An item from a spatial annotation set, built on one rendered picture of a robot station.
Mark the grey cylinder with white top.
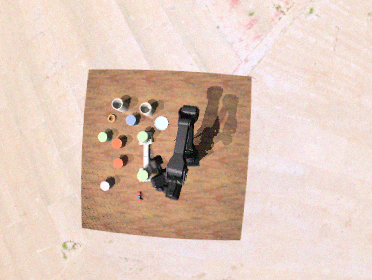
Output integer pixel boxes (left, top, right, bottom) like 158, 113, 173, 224
100, 179, 114, 191

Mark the white cup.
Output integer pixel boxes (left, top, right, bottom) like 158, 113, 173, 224
140, 103, 154, 116
112, 99, 129, 113

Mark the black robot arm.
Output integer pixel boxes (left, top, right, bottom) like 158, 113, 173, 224
150, 105, 200, 201

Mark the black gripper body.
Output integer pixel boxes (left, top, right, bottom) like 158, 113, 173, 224
149, 155, 169, 194

